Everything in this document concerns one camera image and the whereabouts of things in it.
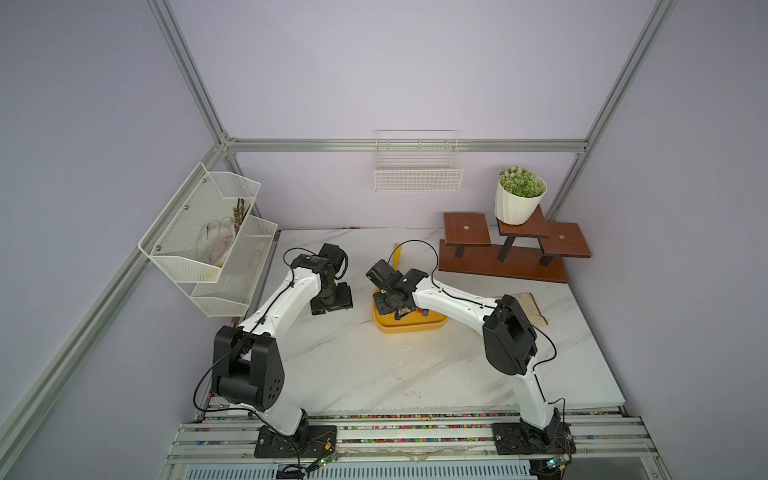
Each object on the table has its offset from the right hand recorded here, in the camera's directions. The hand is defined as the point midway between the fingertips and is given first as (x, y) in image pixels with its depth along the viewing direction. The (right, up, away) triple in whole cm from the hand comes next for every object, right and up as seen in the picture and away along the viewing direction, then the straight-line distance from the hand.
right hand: (388, 305), depth 92 cm
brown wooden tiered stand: (+50, +17, +5) cm, 53 cm away
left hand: (-15, 0, -7) cm, 17 cm away
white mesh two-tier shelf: (-51, +5, -4) cm, 51 cm away
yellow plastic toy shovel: (+3, +16, +19) cm, 25 cm away
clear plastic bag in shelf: (-46, +20, -15) cm, 52 cm away
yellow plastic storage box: (+6, -6, +3) cm, 9 cm away
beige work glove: (+47, -2, +6) cm, 48 cm away
